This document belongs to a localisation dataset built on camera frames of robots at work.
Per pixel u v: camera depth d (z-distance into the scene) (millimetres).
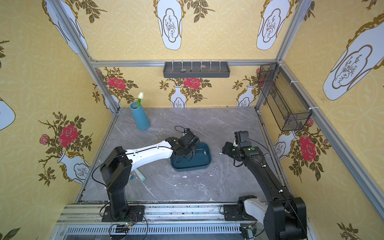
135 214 727
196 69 931
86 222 728
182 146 645
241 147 628
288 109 748
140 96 877
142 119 1011
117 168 481
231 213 733
